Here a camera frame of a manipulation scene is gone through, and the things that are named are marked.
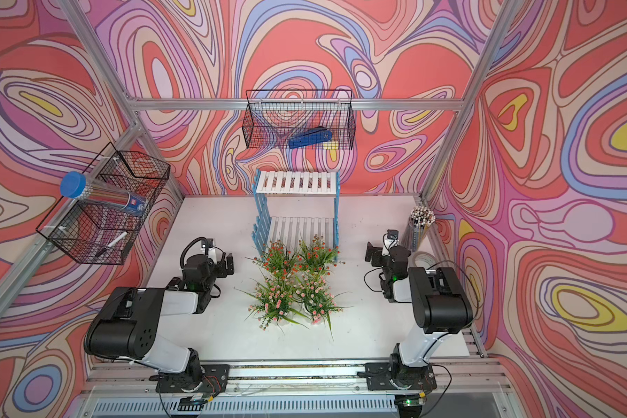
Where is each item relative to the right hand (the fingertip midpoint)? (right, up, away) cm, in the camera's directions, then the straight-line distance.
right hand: (381, 248), depth 97 cm
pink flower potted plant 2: (-26, -11, -24) cm, 36 cm away
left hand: (-60, -2, -3) cm, 60 cm away
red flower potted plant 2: (-25, -1, -15) cm, 29 cm away
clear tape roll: (+16, -4, -1) cm, 16 cm away
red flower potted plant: (-37, -3, -15) cm, 40 cm away
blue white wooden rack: (-36, +17, +21) cm, 45 cm away
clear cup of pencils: (+11, +11, -9) cm, 18 cm away
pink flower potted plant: (-37, -13, -23) cm, 46 cm away
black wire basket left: (-88, +9, -21) cm, 91 cm away
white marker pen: (-83, +4, -24) cm, 86 cm away
